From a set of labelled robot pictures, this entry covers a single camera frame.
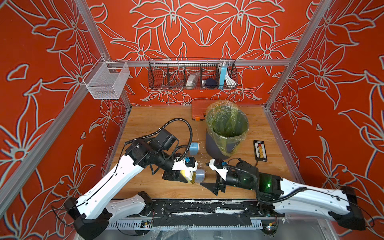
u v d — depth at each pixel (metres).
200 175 0.76
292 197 0.47
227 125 0.88
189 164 0.49
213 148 0.76
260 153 0.91
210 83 0.97
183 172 0.55
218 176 0.56
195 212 0.73
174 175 0.52
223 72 0.86
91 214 0.37
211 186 0.54
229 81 0.91
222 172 0.54
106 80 0.93
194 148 0.88
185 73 1.00
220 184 0.55
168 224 0.70
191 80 0.91
